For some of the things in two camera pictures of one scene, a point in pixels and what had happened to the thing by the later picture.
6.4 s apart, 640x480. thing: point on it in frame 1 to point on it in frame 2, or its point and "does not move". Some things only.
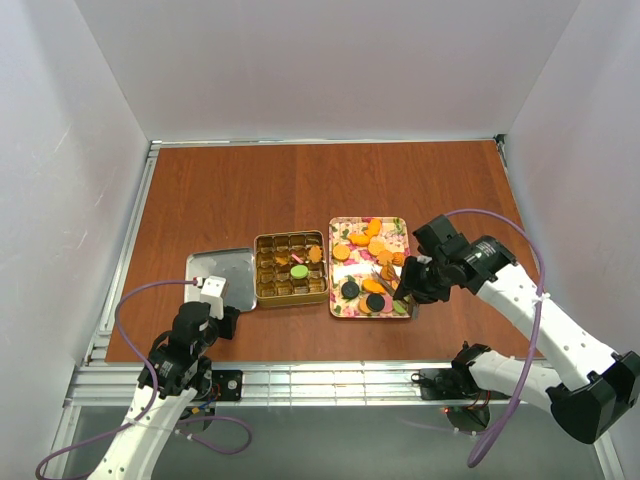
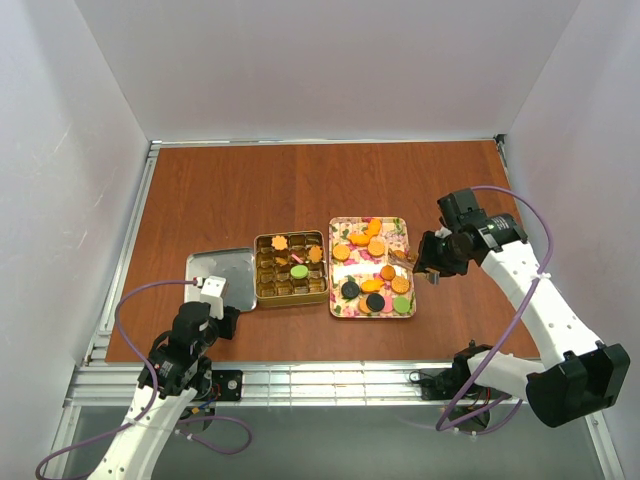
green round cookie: [299, 271] does not move
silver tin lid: [237, 266] does not move
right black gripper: [417, 279] to [432, 255]
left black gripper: [228, 321] does not move
